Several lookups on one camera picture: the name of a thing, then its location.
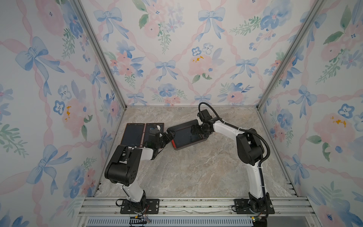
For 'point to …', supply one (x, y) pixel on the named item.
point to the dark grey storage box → (183, 136)
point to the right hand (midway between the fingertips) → (194, 129)
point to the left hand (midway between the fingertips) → (174, 133)
